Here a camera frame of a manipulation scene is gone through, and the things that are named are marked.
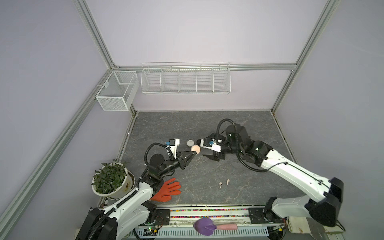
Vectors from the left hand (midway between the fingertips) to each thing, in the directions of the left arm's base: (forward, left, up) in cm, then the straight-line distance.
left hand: (195, 155), depth 73 cm
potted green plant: (-8, +40, -4) cm, 41 cm away
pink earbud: (-9, -13, -20) cm, 26 cm away
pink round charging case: (+2, 0, +3) cm, 4 cm away
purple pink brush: (-28, -3, -18) cm, 34 cm away
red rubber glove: (-12, +18, -19) cm, 29 cm away
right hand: (+3, -5, +5) cm, 8 cm away
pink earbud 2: (-7, -18, -20) cm, 28 cm away
